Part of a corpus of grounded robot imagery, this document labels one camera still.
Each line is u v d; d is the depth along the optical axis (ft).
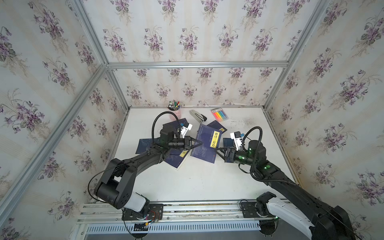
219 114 3.76
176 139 2.35
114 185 1.41
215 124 3.56
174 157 2.98
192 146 2.39
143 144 3.20
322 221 1.29
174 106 3.51
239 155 2.20
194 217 2.35
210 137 2.56
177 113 3.44
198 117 3.64
